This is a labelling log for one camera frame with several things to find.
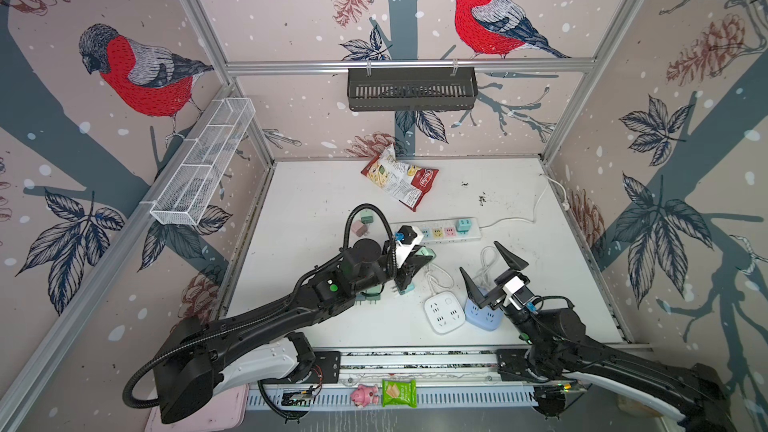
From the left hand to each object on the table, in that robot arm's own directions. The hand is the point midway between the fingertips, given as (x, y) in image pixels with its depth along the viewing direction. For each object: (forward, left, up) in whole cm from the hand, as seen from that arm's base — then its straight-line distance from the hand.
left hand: (427, 255), depth 68 cm
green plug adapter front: (-9, +12, +2) cm, 15 cm away
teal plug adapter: (+19, -15, -19) cm, 30 cm away
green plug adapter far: (+27, +17, -24) cm, 40 cm away
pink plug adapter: (+21, +19, -21) cm, 35 cm away
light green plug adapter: (+1, +1, 0) cm, 1 cm away
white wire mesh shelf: (+25, +59, +7) cm, 65 cm away
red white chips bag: (+38, +2, -19) cm, 43 cm away
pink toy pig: (-25, +15, -22) cm, 36 cm away
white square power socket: (-6, -6, -21) cm, 23 cm away
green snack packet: (-24, +7, -22) cm, 33 cm away
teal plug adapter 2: (+1, +3, -23) cm, 23 cm away
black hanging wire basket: (+62, 0, +5) cm, 62 cm away
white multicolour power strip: (+20, -9, -22) cm, 31 cm away
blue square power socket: (-8, -17, -22) cm, 29 cm away
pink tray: (-27, +46, -22) cm, 58 cm away
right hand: (-2, -11, +3) cm, 12 cm away
